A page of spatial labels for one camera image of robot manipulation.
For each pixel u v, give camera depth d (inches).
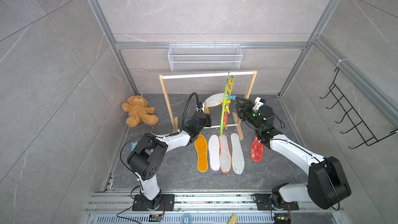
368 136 22.8
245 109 27.7
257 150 35.5
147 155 19.4
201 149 35.5
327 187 16.2
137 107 40.2
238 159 34.6
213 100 33.5
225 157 34.6
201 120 28.5
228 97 32.6
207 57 39.4
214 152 35.5
